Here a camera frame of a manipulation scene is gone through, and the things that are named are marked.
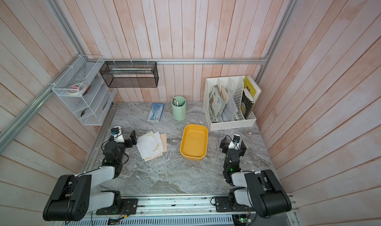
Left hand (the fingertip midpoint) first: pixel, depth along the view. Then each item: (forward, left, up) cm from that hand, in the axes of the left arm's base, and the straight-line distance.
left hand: (128, 132), depth 88 cm
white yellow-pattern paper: (-1, -17, -10) cm, 20 cm away
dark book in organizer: (+19, -75, +6) cm, 78 cm away
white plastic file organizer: (+37, -71, +8) cm, 80 cm away
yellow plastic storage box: (+1, -41, -12) cm, 42 cm away
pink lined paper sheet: (+4, -20, -12) cm, 23 cm away
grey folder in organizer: (+17, -65, +2) cm, 67 cm away
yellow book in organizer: (+26, -78, +15) cm, 84 cm away
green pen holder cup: (+20, -30, +1) cm, 36 cm away
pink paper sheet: (-10, -17, -11) cm, 23 cm away
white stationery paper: (-2, -10, -13) cm, 16 cm away
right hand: (-3, -64, -1) cm, 64 cm away
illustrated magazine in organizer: (+22, -55, +5) cm, 60 cm away
